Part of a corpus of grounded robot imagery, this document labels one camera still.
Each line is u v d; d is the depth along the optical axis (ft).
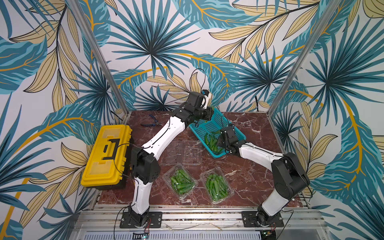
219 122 3.60
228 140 2.35
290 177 1.53
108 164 2.44
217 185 2.70
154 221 2.40
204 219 2.45
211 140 3.37
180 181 2.71
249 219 2.41
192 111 2.05
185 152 3.18
